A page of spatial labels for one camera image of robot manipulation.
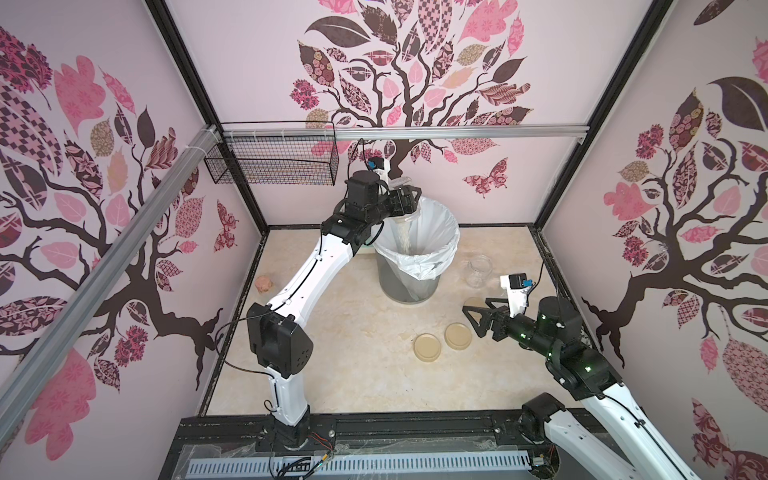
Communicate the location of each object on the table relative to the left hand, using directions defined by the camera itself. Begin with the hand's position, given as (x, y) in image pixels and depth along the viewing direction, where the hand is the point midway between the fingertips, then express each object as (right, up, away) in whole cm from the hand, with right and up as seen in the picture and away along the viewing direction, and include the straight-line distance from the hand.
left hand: (408, 196), depth 77 cm
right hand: (+16, -27, -7) cm, 32 cm away
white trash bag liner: (+5, -13, +24) cm, 28 cm away
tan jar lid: (+6, -44, +11) cm, 46 cm away
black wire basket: (-42, +17, +18) cm, 49 cm away
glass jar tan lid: (+25, -20, +21) cm, 38 cm away
